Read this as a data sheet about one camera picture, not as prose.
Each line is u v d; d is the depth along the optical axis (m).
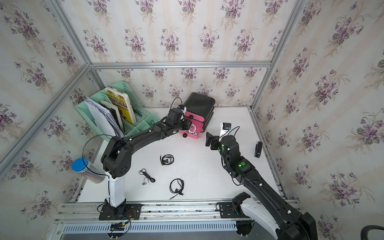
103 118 0.78
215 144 0.67
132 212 0.73
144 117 1.14
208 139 0.67
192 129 0.96
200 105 1.00
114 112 0.91
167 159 0.91
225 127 0.64
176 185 0.82
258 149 0.93
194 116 0.94
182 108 0.84
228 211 0.73
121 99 0.91
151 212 0.75
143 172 0.86
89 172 0.72
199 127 0.98
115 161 0.50
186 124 0.82
